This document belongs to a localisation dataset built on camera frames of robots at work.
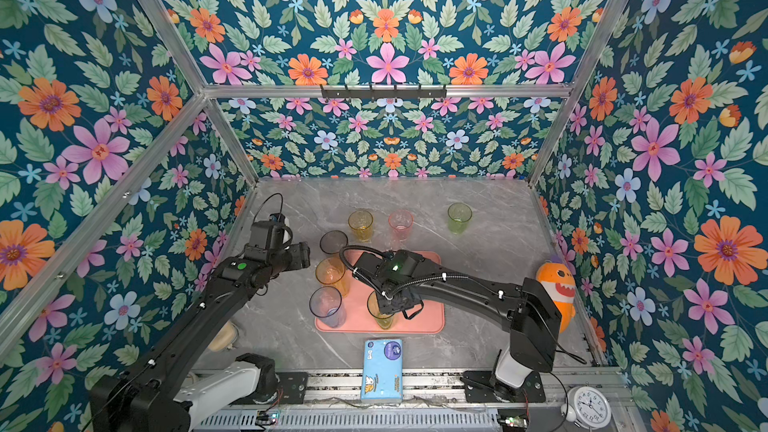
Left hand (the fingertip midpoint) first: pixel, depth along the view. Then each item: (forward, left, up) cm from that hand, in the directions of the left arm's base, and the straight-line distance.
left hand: (301, 244), depth 80 cm
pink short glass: (+17, -28, -16) cm, 37 cm away
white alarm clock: (-40, -69, -14) cm, 81 cm away
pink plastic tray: (-15, -14, -18) cm, 27 cm away
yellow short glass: (+16, -14, -14) cm, 26 cm away
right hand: (-16, -24, -6) cm, 29 cm away
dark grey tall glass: (+4, -7, -5) cm, 10 cm away
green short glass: (+19, -49, -15) cm, 55 cm away
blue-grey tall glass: (-14, -7, -8) cm, 17 cm away
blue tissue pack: (-30, -21, -13) cm, 39 cm away
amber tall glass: (-3, -7, -11) cm, 13 cm away
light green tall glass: (-18, -22, -13) cm, 31 cm away
